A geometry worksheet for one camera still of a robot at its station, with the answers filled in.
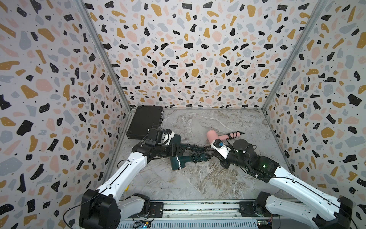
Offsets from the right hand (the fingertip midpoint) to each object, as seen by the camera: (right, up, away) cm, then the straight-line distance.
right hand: (214, 151), depth 72 cm
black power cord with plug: (+18, +5, +28) cm, 34 cm away
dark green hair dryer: (-19, -6, +1) cm, 20 cm away
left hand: (-17, -1, +6) cm, 18 cm away
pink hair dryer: (+2, +5, +28) cm, 28 cm away
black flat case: (-46, +14, +34) cm, 59 cm away
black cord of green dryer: (-10, -3, +22) cm, 25 cm away
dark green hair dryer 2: (-22, +3, +27) cm, 35 cm away
